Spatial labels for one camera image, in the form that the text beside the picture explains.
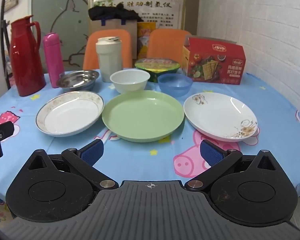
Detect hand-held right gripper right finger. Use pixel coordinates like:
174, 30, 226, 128
185, 139, 278, 192

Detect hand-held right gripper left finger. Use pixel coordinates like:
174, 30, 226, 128
27, 139, 119, 191

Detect glass door with cartoon print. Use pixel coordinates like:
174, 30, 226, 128
31, 0, 93, 70

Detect black stand pole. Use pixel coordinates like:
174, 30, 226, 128
0, 0, 11, 90

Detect white tumbler with lid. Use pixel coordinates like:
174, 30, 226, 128
95, 36, 123, 82

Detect red thermos jug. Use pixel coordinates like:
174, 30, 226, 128
9, 15, 47, 97

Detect white wall poster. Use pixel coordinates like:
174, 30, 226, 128
92, 0, 184, 30

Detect gold rim white plate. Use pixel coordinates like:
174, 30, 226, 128
35, 91, 105, 137

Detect steel bowl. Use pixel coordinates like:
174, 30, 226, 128
56, 69, 100, 93

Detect black cloth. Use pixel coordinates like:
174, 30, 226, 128
88, 5, 144, 23

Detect orange chair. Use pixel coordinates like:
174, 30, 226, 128
83, 29, 132, 71
147, 29, 193, 61

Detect instant noodle bowl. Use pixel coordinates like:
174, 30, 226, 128
134, 58, 181, 83

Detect green plate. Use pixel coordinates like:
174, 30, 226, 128
102, 90, 185, 143

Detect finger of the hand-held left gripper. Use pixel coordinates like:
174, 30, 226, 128
0, 121, 15, 160

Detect white bowl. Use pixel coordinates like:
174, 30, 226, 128
109, 69, 150, 94

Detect yellow snack packet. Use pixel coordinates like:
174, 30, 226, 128
137, 22, 157, 60

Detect pink bottle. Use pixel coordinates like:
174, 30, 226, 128
42, 32, 65, 88

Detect brown paper bag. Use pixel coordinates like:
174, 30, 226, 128
90, 19, 138, 55

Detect blue translucent bowl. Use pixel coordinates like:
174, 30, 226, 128
157, 73, 193, 97

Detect floral white plate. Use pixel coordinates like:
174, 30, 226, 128
183, 92, 258, 142

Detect red cracker box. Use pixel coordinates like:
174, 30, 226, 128
182, 37, 245, 85

